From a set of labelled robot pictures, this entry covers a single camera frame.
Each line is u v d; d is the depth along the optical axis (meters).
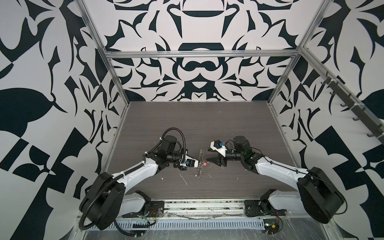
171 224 0.65
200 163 0.76
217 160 0.72
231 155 0.72
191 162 0.64
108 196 0.41
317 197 0.42
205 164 0.80
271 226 0.71
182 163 0.65
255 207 0.74
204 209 0.76
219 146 0.69
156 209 0.73
